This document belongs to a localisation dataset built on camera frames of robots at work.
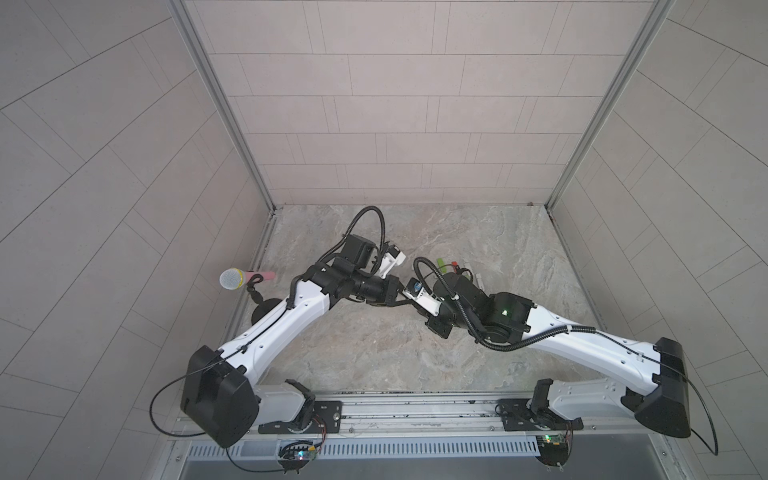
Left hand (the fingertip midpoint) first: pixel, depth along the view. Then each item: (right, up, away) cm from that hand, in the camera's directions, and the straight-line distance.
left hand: (414, 300), depth 70 cm
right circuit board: (+32, -34, -2) cm, 47 cm away
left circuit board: (-27, -33, -5) cm, 43 cm away
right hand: (+2, -3, +2) cm, 4 cm away
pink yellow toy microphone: (-41, +6, -4) cm, 41 cm away
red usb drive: (+15, +5, +30) cm, 34 cm away
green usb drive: (+11, +5, +31) cm, 34 cm away
